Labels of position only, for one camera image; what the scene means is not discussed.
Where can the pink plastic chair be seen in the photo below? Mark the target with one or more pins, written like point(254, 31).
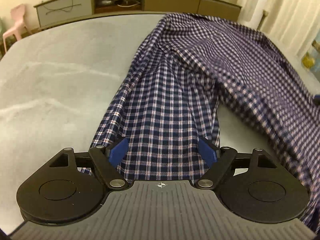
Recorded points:
point(17, 14)

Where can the blue plaid shirt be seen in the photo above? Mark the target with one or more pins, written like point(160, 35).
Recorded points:
point(182, 71)

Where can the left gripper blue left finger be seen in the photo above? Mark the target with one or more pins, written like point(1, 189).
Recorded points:
point(105, 160)

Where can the grey TV cabinet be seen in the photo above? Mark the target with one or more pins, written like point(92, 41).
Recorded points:
point(51, 13)

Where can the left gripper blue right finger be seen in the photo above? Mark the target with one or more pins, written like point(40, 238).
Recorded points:
point(219, 160)

